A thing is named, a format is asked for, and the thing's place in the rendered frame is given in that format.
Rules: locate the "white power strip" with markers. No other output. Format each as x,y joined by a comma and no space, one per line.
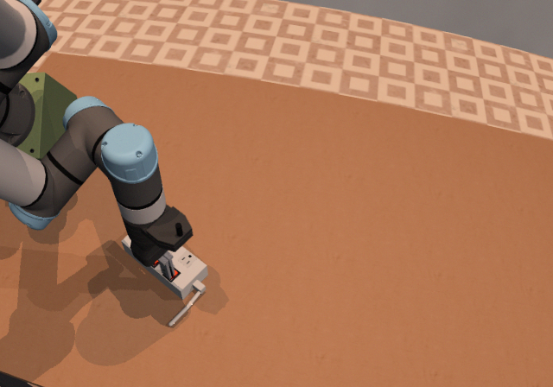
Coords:
189,273

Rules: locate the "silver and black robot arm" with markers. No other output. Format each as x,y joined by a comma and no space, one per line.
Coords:
40,189

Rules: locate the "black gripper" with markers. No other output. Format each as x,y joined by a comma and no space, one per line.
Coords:
160,232

